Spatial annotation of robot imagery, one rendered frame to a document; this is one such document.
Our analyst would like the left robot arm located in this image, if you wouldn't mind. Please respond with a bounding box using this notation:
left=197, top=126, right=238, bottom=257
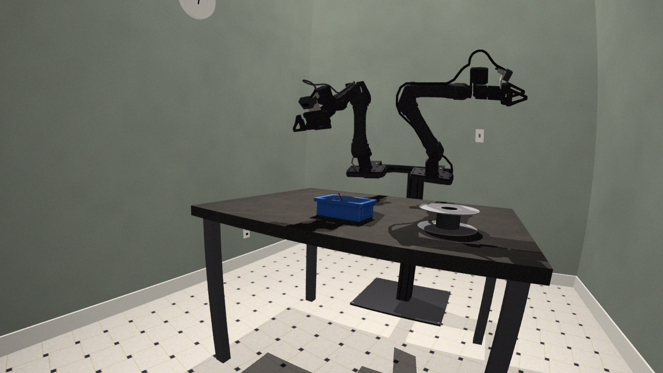
left=398, top=67, right=488, bottom=181

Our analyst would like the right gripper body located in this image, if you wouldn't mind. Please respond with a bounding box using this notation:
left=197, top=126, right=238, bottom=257
left=303, top=92, right=331, bottom=130

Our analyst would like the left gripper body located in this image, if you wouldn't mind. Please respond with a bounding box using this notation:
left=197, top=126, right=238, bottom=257
left=487, top=67, right=509, bottom=106

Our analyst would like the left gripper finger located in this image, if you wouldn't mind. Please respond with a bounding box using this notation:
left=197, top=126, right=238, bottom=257
left=508, top=88, right=528, bottom=106
left=507, top=82, right=525, bottom=97

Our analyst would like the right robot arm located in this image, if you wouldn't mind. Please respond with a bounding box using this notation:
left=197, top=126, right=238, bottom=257
left=298, top=81, right=386, bottom=174

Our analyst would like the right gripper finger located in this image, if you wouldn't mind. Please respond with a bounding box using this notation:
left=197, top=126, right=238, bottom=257
left=314, top=111, right=332, bottom=130
left=293, top=114, right=306, bottom=132

